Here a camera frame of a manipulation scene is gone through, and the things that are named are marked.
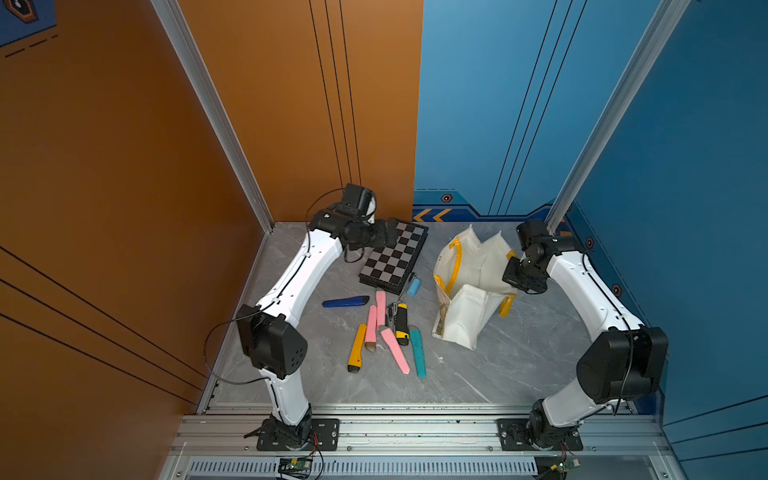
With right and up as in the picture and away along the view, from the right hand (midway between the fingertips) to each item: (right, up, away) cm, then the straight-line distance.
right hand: (510, 281), depth 85 cm
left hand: (-36, +14, -3) cm, 39 cm away
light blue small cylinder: (-27, -3, +14) cm, 30 cm away
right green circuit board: (+6, -42, -16) cm, 45 cm away
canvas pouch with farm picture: (-14, 0, -8) cm, 16 cm away
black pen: (-27, 0, +18) cm, 32 cm away
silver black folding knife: (-34, -12, +9) cm, 37 cm away
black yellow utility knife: (-31, -16, +4) cm, 35 cm away
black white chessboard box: (-36, +3, +18) cm, 40 cm away
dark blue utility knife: (-48, -8, +13) cm, 51 cm away
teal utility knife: (-26, -20, +2) cm, 33 cm away
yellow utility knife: (-45, -22, 0) cm, 50 cm away
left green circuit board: (-57, -43, -14) cm, 73 cm away
